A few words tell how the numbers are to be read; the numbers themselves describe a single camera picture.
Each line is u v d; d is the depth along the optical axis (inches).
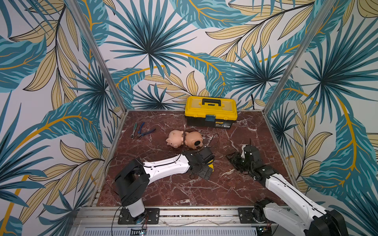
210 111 39.3
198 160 24.6
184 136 39.2
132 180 17.2
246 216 28.8
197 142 36.7
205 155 25.2
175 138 36.6
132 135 40.4
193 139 36.5
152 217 29.0
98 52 33.1
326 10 27.2
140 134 40.6
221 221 28.9
